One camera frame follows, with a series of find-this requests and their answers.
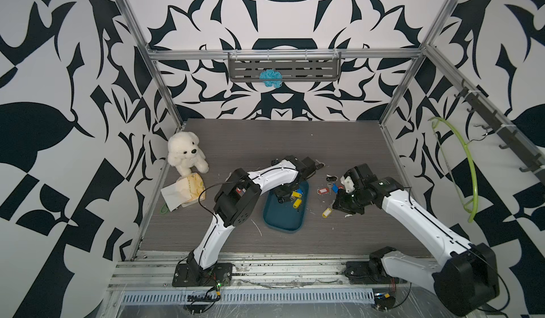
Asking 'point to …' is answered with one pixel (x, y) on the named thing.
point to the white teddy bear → (184, 154)
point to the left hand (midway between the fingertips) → (286, 186)
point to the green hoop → (472, 205)
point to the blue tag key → (335, 188)
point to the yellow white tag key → (326, 212)
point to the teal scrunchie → (270, 74)
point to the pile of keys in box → (296, 198)
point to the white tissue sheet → (177, 193)
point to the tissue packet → (196, 187)
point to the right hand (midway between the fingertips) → (333, 202)
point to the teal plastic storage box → (283, 216)
